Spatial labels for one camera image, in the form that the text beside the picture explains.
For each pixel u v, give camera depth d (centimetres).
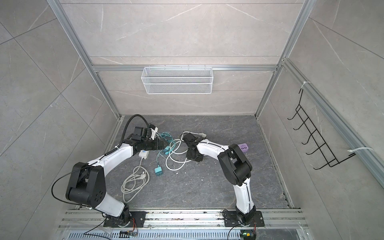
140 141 71
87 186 44
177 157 96
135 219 73
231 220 73
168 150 96
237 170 51
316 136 67
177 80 101
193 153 75
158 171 88
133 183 86
